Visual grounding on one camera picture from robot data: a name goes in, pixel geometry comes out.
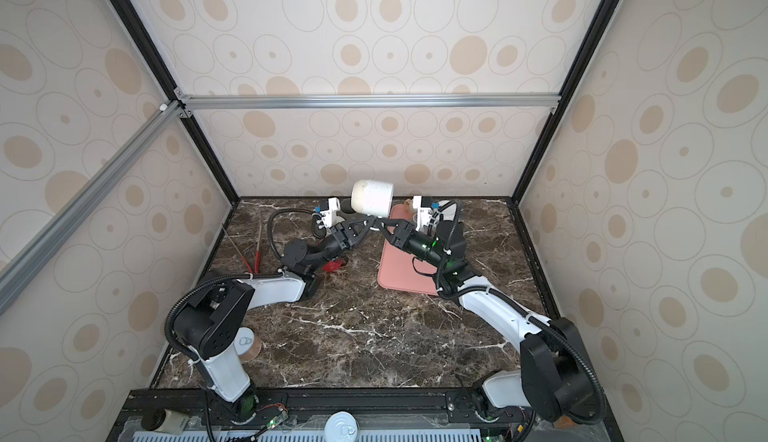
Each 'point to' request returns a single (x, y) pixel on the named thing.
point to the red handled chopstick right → (258, 252)
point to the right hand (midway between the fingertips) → (378, 226)
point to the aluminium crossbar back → (489, 100)
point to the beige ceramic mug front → (372, 197)
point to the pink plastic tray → (396, 269)
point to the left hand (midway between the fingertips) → (380, 224)
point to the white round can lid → (341, 427)
